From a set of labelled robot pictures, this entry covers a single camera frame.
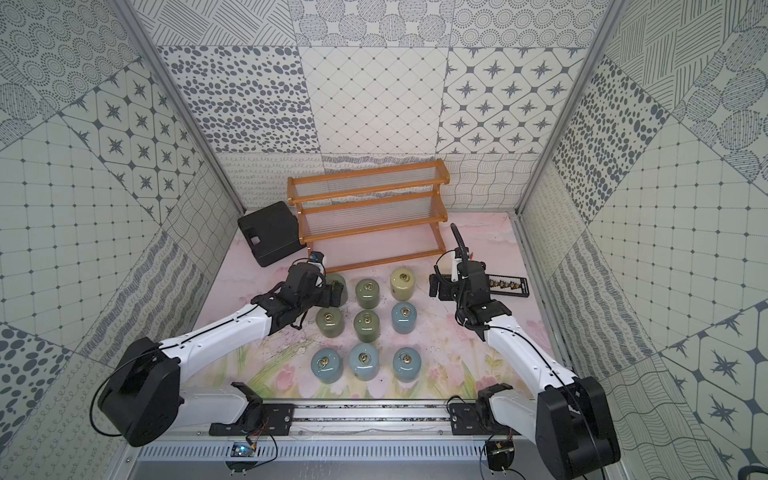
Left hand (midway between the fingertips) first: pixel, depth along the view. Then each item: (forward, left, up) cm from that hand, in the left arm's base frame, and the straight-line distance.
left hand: (336, 285), depth 86 cm
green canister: (-10, -10, -4) cm, 15 cm away
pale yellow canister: (+3, -19, -4) cm, 20 cm away
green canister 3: (0, -9, -4) cm, 10 cm away
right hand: (+3, -33, 0) cm, 33 cm away
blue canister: (-21, 0, -4) cm, 22 cm away
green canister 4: (+5, +1, -4) cm, 6 cm away
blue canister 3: (-20, -21, -6) cm, 29 cm away
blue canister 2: (-20, -10, -3) cm, 23 cm away
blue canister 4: (-7, -20, -5) cm, 22 cm away
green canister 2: (-9, +1, -5) cm, 10 cm away
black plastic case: (+28, +31, -9) cm, 43 cm away
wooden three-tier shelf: (+30, -6, -2) cm, 30 cm away
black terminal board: (+8, -55, -11) cm, 57 cm away
